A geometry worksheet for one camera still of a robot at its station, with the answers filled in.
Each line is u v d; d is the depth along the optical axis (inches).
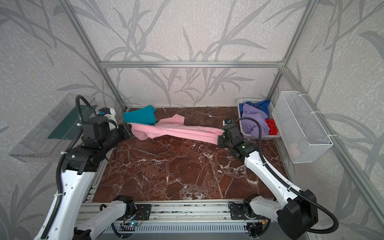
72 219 15.2
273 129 36.9
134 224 27.8
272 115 42.4
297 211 14.8
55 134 26.5
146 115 46.0
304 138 23.9
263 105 44.0
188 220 28.6
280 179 17.1
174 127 31.1
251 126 36.1
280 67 37.6
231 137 23.1
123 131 22.3
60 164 16.1
